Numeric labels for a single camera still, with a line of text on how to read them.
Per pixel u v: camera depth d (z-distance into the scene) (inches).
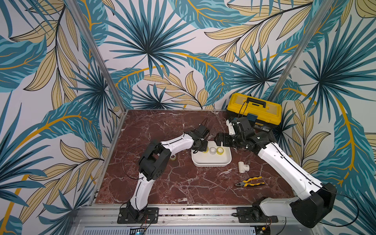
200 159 36.0
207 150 33.5
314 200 14.9
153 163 21.0
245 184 32.9
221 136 27.0
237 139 24.8
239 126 23.0
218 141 27.4
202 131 30.2
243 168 34.3
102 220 29.5
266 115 38.1
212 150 38.1
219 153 37.4
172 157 36.4
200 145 31.6
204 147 33.5
